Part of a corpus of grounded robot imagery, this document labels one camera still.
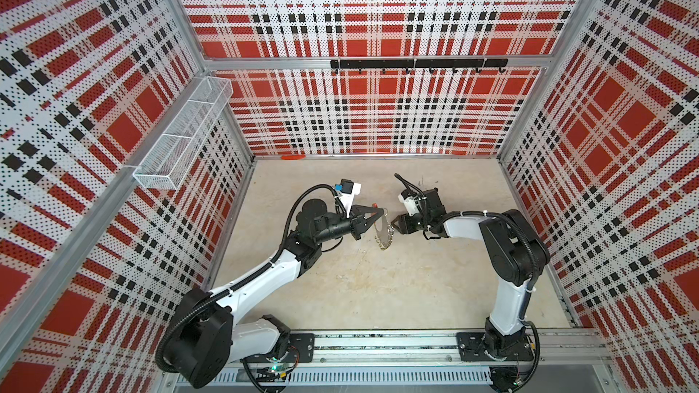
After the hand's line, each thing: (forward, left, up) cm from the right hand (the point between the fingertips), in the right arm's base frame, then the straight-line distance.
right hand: (398, 222), depth 98 cm
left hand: (-13, +7, +24) cm, 28 cm away
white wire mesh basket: (+13, +79, +21) cm, 83 cm away
